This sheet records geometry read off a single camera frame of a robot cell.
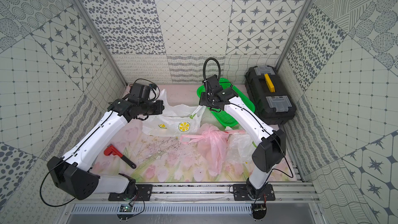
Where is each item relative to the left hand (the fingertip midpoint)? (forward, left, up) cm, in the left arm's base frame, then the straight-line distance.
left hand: (168, 107), depth 76 cm
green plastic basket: (+13, -29, -25) cm, 41 cm away
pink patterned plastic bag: (-16, -22, -9) cm, 29 cm away
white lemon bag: (-3, -2, -8) cm, 9 cm away
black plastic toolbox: (+10, -58, -8) cm, 59 cm away
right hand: (+6, -19, -3) cm, 20 cm away
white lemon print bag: (-15, -36, -13) cm, 41 cm away
